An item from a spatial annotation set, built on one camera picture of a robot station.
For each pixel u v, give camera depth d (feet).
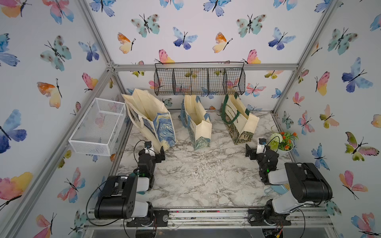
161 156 2.74
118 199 1.42
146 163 2.24
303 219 2.29
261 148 2.65
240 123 3.12
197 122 2.70
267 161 2.29
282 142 2.82
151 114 3.52
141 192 2.65
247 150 2.77
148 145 2.51
